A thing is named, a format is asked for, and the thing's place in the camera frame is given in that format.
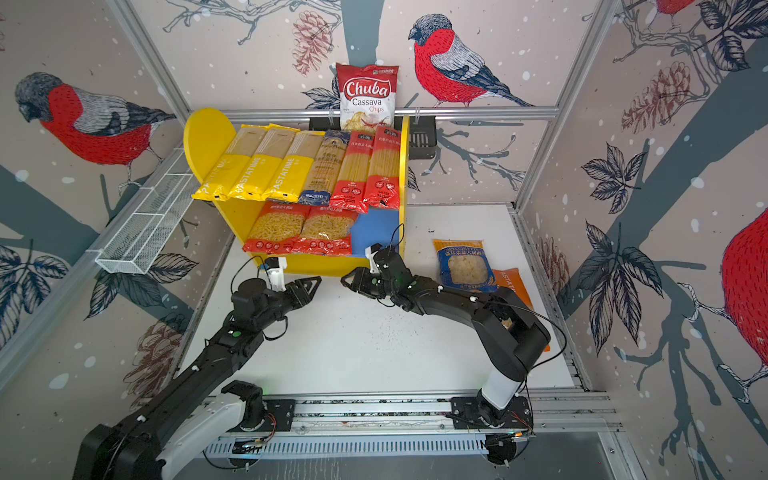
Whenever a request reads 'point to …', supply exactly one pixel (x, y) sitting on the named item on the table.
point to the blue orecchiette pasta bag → (464, 265)
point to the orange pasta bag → (511, 278)
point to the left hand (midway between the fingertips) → (316, 281)
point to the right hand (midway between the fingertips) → (341, 289)
